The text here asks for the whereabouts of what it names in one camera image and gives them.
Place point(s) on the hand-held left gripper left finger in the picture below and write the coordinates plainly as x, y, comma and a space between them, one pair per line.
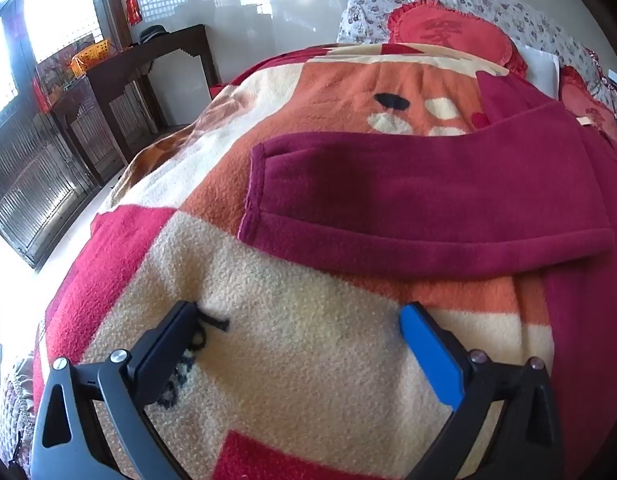
163, 355

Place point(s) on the black hat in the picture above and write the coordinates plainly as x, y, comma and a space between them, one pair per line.
152, 34

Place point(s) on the patterned quilted cloth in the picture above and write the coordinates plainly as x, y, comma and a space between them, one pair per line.
13, 410

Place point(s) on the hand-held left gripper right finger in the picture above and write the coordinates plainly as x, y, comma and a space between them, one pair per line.
433, 355

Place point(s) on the floral pillow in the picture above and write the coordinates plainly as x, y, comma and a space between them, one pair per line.
363, 15
513, 10

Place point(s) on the printed fleece blanket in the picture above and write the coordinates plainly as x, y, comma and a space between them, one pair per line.
298, 350

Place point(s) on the orange plastic basket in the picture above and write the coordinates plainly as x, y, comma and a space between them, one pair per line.
91, 55

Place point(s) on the white sheet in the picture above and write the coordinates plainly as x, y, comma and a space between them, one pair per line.
540, 67

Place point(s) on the red wall sign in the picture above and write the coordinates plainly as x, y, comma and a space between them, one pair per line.
133, 10

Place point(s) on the dark wooden table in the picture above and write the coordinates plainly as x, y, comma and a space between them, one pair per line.
138, 57

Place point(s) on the maroon fleece garment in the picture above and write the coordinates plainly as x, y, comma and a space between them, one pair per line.
413, 185

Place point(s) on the red round frilled cushion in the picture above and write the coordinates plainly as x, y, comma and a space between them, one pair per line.
593, 110
453, 35

